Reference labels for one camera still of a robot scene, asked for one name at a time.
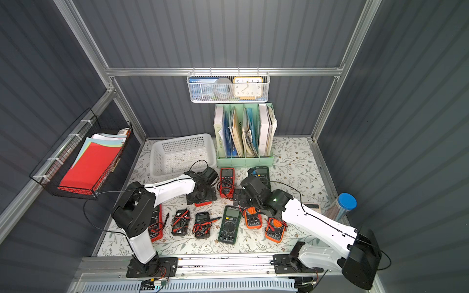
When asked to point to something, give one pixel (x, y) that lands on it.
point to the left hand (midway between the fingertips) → (205, 198)
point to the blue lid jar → (345, 202)
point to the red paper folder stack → (94, 161)
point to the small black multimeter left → (180, 221)
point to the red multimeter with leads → (226, 186)
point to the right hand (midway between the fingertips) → (245, 193)
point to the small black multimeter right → (201, 227)
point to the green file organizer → (245, 134)
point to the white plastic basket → (173, 155)
